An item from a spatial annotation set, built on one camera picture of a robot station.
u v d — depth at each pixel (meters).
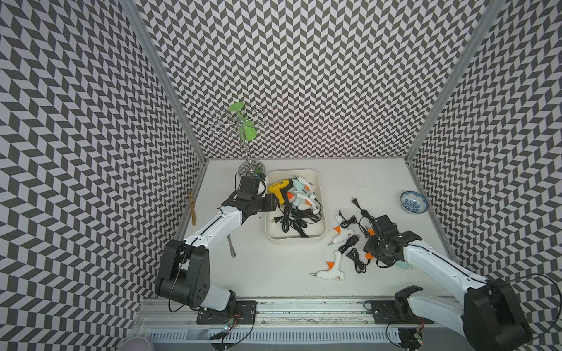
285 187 1.01
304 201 0.99
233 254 0.86
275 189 0.99
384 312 0.72
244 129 0.99
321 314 0.74
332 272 0.81
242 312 0.71
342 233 0.90
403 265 0.58
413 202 0.99
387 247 0.62
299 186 1.02
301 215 0.95
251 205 0.65
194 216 0.96
